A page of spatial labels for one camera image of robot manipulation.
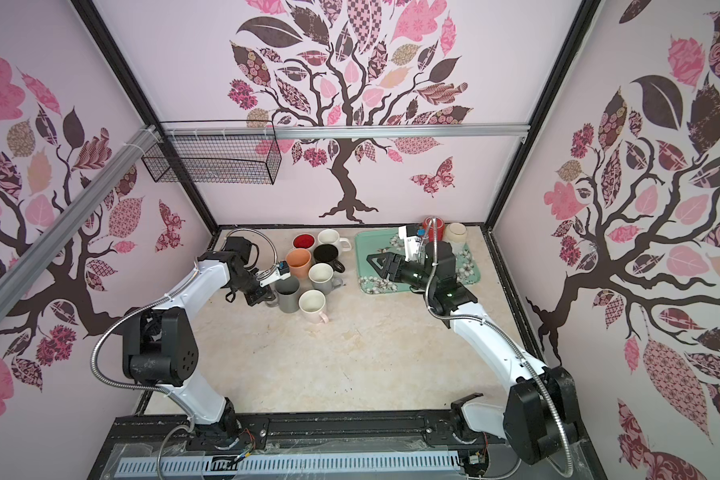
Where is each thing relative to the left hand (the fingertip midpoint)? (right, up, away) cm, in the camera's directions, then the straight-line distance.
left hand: (266, 295), depth 90 cm
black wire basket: (-19, +46, +5) cm, 50 cm away
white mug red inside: (+8, +17, +17) cm, 26 cm away
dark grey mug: (+7, 0, -2) cm, 7 cm away
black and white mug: (+18, +13, +10) cm, 24 cm away
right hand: (+33, +12, -16) cm, 38 cm away
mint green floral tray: (+34, +18, +28) cm, 48 cm away
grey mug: (+16, +5, +7) cm, 18 cm away
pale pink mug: (+14, -3, +2) cm, 14 cm away
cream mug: (+64, +20, +17) cm, 69 cm away
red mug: (+59, +22, +19) cm, 66 cm away
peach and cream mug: (+8, +10, +11) cm, 17 cm away
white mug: (+18, +19, +20) cm, 33 cm away
